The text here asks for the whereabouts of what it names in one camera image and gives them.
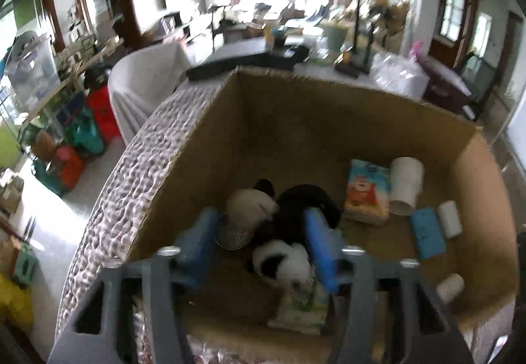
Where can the light blue box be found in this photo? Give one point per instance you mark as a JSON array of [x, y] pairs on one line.
[[427, 232]]

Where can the chair under white cloth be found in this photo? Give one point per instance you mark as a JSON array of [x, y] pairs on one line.
[[139, 89]]

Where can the black tripod stand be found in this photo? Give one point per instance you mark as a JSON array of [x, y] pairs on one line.
[[359, 19]]

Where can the orange plastic box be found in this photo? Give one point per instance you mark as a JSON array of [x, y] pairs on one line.
[[70, 167]]

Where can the pale green bucket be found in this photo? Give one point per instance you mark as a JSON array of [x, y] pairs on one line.
[[336, 39]]

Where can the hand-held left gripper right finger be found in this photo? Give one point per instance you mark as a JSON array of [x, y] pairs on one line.
[[322, 249]]

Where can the green white wipes packet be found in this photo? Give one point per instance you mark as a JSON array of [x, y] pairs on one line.
[[300, 310]]

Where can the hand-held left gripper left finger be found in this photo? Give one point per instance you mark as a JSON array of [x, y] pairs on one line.
[[199, 245]]

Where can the black and white panda plush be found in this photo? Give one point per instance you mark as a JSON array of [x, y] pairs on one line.
[[283, 261]]

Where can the tissue packet with orange bear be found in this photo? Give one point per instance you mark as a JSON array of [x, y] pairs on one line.
[[365, 191]]

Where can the brown wooden door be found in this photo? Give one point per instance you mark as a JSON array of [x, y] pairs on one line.
[[454, 15]]

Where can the yellow bag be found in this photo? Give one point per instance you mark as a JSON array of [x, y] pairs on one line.
[[14, 302]]

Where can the metal mesh strainer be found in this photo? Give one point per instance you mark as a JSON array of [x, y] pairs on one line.
[[232, 240]]

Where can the teal shopping bag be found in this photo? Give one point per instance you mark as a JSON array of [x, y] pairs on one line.
[[84, 134]]

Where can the clear plastic bag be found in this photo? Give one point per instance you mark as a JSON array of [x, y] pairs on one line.
[[398, 74]]

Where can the red plastic stool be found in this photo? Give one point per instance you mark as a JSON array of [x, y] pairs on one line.
[[102, 113]]

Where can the clear plastic storage box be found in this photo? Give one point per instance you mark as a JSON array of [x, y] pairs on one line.
[[33, 68]]

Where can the white cup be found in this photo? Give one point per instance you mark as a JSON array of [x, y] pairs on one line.
[[404, 183]]

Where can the white paper roll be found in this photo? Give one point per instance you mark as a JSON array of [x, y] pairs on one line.
[[450, 288], [450, 220]]

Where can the brown cardboard box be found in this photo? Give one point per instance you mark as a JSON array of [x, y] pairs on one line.
[[308, 134]]

